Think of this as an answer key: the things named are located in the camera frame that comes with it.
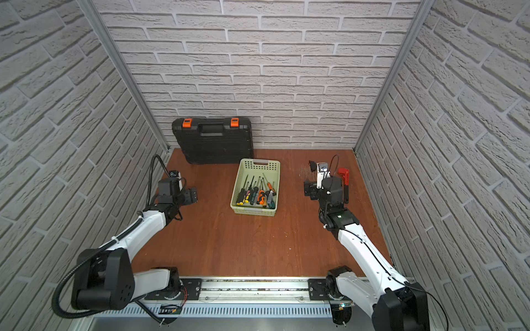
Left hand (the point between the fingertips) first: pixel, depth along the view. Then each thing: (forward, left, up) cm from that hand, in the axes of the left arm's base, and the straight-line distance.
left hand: (186, 187), depth 89 cm
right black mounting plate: (-38, -55, -10) cm, 67 cm away
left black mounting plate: (-38, -8, -11) cm, 40 cm away
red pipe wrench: (+15, -78, -8) cm, 79 cm away
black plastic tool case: (+21, -10, +9) cm, 25 cm away
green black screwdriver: (+3, -28, -8) cm, 29 cm away
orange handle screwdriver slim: (+2, -33, -8) cm, 34 cm away
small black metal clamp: (+20, -61, -9) cm, 65 cm away
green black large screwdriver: (-4, -38, -8) cm, 39 cm away
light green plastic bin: (+18, -29, -8) cm, 35 cm away
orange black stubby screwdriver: (-1, -31, -8) cm, 32 cm away
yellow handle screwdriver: (-3, -35, -9) cm, 36 cm away
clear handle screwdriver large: (+3, -35, -8) cm, 36 cm away
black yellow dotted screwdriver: (+2, -23, -9) cm, 25 cm away
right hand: (-2, -58, +11) cm, 59 cm away
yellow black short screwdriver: (0, -26, -7) cm, 27 cm away
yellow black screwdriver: (+9, -27, -11) cm, 30 cm away
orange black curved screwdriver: (+7, -37, -10) cm, 39 cm away
